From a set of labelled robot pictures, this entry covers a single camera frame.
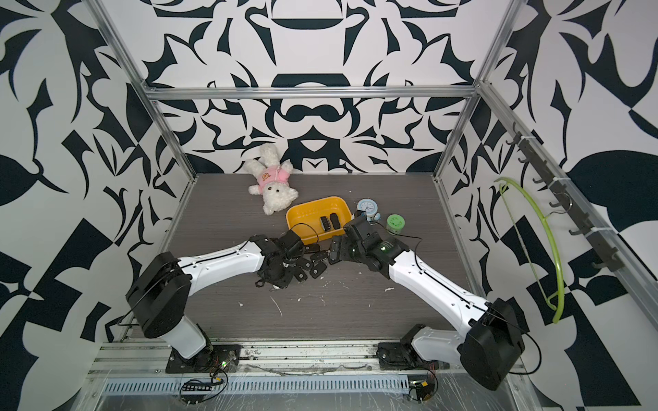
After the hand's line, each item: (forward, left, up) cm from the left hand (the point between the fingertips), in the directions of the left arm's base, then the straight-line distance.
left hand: (282, 275), depth 87 cm
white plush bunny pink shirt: (+39, +6, +5) cm, 40 cm away
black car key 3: (+3, -12, -2) cm, 12 cm away
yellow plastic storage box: (+24, -7, -2) cm, 25 cm away
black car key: (+8, -12, -2) cm, 14 cm away
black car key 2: (+5, -7, -2) cm, 9 cm away
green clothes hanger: (+14, -68, +26) cm, 74 cm away
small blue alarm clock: (+27, -33, +1) cm, 43 cm away
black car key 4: (+1, -5, -1) cm, 6 cm away
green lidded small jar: (+19, -42, +1) cm, 46 cm away
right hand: (+4, -20, +12) cm, 24 cm away
